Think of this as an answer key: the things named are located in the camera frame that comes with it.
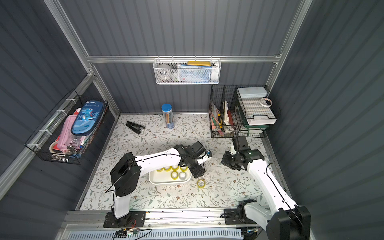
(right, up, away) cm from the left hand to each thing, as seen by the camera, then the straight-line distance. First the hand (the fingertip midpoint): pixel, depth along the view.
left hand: (201, 170), depth 84 cm
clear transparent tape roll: (-11, -4, +3) cm, 12 cm away
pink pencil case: (-62, +20, -17) cm, 68 cm away
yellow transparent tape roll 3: (-19, -1, +4) cm, 20 cm away
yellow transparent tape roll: (-10, -2, +5) cm, 12 cm away
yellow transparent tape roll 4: (-15, -4, +3) cm, 16 cm away
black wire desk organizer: (+30, +36, +23) cm, 52 cm away
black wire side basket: (-67, +18, -23) cm, 73 cm away
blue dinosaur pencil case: (-55, +31, -13) cm, 64 cm away
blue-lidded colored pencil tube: (-22, +35, +12) cm, 43 cm away
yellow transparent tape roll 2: (-16, -1, +6) cm, 17 cm away
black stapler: (-47, +24, +24) cm, 58 cm away
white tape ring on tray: (+46, +42, +18) cm, 65 cm away
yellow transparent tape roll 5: (0, -8, 0) cm, 8 cm away
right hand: (+14, +6, -4) cm, 16 cm away
